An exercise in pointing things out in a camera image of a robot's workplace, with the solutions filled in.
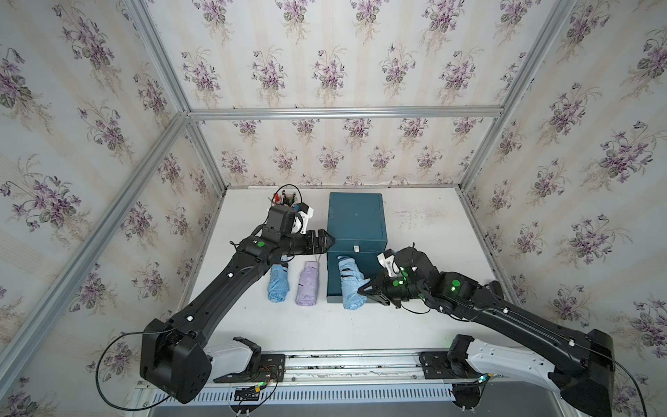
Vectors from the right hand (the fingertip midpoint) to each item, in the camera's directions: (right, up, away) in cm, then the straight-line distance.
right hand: (360, 294), depth 68 cm
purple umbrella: (-16, -3, +20) cm, 26 cm away
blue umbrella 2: (-26, -2, +18) cm, 31 cm away
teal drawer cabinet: (0, +17, +11) cm, 20 cm away
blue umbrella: (-2, +3, +4) cm, 6 cm away
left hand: (-9, +13, +8) cm, 18 cm away
